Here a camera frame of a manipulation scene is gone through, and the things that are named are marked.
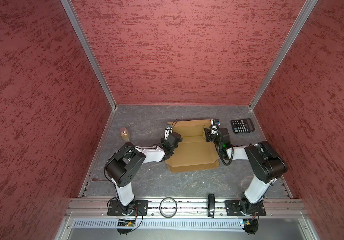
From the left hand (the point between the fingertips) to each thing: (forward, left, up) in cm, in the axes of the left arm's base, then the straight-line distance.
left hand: (171, 139), depth 96 cm
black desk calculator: (+13, -52, -2) cm, 54 cm away
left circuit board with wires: (-45, +22, -7) cm, 50 cm away
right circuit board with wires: (-46, -41, -6) cm, 61 cm away
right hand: (+5, -23, +3) cm, 23 cm away
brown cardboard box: (-8, -15, -5) cm, 17 cm away
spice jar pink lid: (0, +29, +4) cm, 30 cm away
